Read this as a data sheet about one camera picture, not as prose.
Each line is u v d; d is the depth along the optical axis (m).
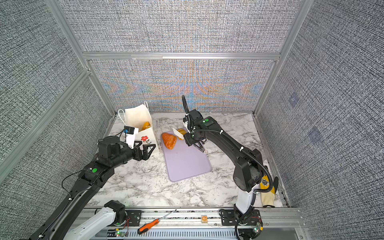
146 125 0.98
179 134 0.83
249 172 0.47
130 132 0.61
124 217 0.72
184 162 0.94
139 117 0.94
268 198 0.78
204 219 0.73
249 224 0.72
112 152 0.51
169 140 0.99
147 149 0.63
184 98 0.70
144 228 0.69
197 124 0.61
